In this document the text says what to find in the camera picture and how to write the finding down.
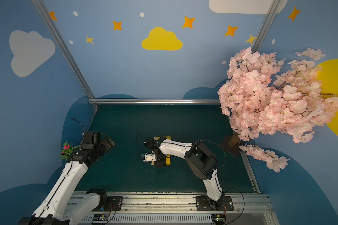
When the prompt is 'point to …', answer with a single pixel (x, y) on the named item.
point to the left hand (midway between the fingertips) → (108, 142)
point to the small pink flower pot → (67, 149)
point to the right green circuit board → (218, 219)
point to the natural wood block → (152, 163)
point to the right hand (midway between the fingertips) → (162, 159)
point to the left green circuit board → (100, 217)
